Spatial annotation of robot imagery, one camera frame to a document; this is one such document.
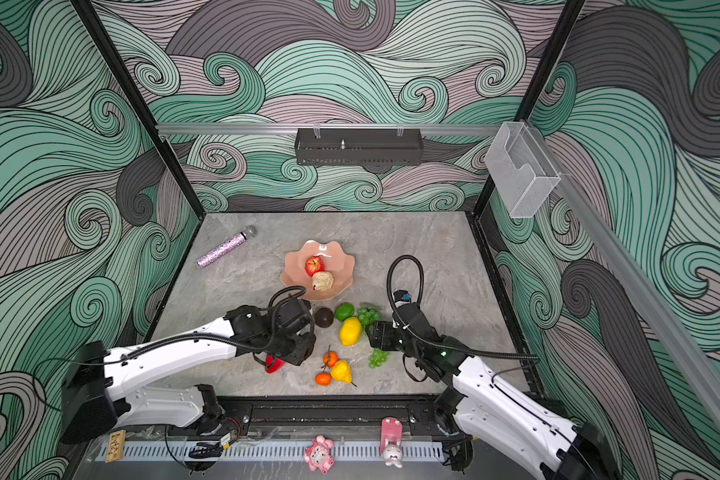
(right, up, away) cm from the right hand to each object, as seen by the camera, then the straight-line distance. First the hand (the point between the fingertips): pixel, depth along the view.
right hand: (375, 329), depth 78 cm
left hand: (-19, -5, -3) cm, 19 cm away
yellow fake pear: (-9, -11, -1) cm, 14 cm away
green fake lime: (-9, +2, +11) cm, 14 cm away
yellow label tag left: (-62, -24, -10) cm, 67 cm away
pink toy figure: (-14, -24, -13) cm, 30 cm away
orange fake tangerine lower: (-14, -13, -1) cm, 19 cm away
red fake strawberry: (-27, -9, 0) cm, 29 cm away
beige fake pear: (-16, +11, +14) cm, 24 cm away
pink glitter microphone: (-48, +25, +31) cm, 63 cm away
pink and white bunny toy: (+3, -22, -8) cm, 24 cm away
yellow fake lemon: (-7, -3, +7) cm, 10 cm away
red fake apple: (-19, +16, +19) cm, 31 cm away
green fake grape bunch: (-2, +1, +7) cm, 8 cm away
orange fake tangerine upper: (-12, -9, +3) cm, 16 cm away
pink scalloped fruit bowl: (-12, +16, +23) cm, 30 cm away
